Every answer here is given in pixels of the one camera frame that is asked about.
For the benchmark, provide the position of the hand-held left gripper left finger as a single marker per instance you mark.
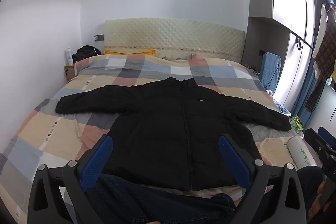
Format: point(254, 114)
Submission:
point(97, 161)

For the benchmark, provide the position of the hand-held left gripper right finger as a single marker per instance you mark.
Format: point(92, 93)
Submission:
point(236, 163)

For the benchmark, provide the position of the black hooded puffer jacket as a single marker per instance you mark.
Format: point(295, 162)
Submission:
point(168, 119)

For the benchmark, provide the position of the person's right hand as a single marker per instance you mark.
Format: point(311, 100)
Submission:
point(319, 200)

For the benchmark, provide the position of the white roll with green print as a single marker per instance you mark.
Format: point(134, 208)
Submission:
point(302, 153)

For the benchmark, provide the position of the dark cloth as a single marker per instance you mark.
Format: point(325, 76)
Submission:
point(307, 187)

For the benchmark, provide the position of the plaid checkered bed quilt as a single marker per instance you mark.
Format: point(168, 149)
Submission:
point(65, 119)

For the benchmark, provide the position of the blue curtain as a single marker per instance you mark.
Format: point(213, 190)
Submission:
point(305, 98)

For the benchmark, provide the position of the dark blue denim pants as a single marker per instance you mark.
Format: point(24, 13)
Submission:
point(157, 205)

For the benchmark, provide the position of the brown plaid scarf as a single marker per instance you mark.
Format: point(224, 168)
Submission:
point(321, 66)

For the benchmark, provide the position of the blue cloth cover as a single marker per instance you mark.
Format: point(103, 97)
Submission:
point(271, 71)

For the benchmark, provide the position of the wooden nightstand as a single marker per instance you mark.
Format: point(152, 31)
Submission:
point(68, 72)

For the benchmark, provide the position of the white bottle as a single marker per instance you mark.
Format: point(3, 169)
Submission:
point(69, 56)

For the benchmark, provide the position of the black bag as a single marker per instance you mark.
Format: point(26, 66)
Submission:
point(85, 53)

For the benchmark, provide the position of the yellow pillow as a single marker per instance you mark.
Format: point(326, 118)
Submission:
point(128, 51)

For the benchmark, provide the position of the white hanging garment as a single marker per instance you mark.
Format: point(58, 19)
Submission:
point(321, 29)

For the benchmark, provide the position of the grey and white wardrobe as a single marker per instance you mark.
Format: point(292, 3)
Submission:
point(283, 19)

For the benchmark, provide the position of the beige quilted headboard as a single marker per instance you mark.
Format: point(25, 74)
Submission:
point(173, 35)

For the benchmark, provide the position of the black wall socket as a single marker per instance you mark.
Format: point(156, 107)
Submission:
point(261, 52)

